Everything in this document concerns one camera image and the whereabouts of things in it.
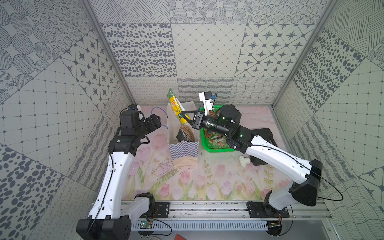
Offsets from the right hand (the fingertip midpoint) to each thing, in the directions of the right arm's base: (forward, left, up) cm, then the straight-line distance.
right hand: (180, 115), depth 60 cm
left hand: (+7, +16, -10) cm, 20 cm away
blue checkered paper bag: (-3, +1, -29) cm, 29 cm away
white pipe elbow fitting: (-1, -34, -39) cm, 52 cm away
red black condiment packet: (+9, +1, -27) cm, 29 cm away
